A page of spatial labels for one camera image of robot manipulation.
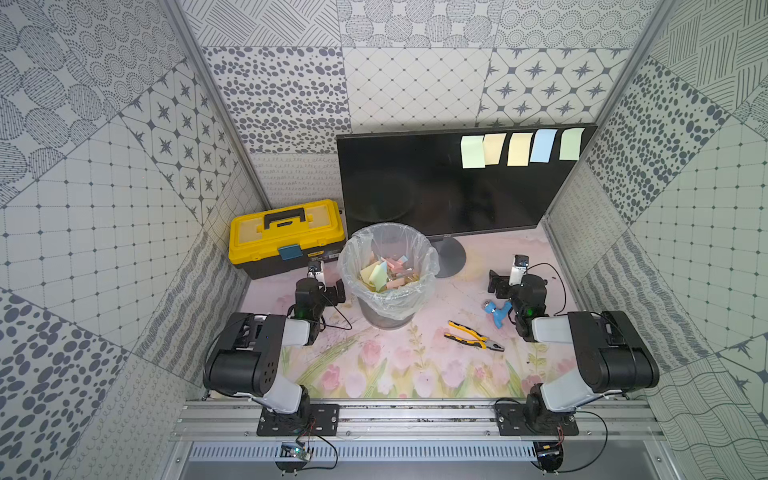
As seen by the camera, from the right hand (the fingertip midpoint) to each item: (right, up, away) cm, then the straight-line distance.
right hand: (506, 274), depth 95 cm
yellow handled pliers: (-11, -19, -9) cm, 24 cm away
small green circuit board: (-59, -40, -25) cm, 75 cm away
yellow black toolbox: (-70, +12, -5) cm, 71 cm away
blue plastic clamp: (-4, -12, -4) cm, 13 cm away
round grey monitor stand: (-16, +5, +13) cm, 21 cm away
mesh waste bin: (-38, -13, -9) cm, 41 cm away
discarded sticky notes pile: (-38, +2, -14) cm, 41 cm away
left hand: (-59, -1, -1) cm, 59 cm away
